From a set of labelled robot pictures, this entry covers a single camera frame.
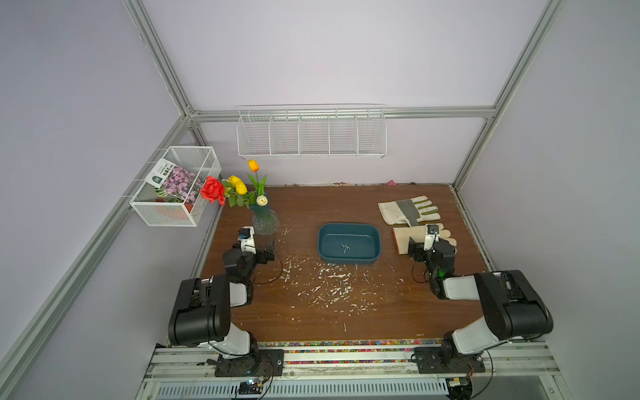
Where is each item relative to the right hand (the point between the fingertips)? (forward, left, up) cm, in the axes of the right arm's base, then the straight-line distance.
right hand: (423, 235), depth 94 cm
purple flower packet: (+2, +81, +27) cm, 86 cm away
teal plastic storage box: (0, +29, -6) cm, 29 cm away
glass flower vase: (+8, +62, 0) cm, 62 cm away
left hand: (-2, +61, +3) cm, 61 cm away
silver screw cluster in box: (-1, +30, -7) cm, 30 cm away
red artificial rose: (-3, +69, +29) cm, 75 cm away
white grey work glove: (+18, -1, -7) cm, 19 cm away
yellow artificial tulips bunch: (+4, +66, +22) cm, 70 cm away
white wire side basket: (-9, +83, +28) cm, 88 cm away
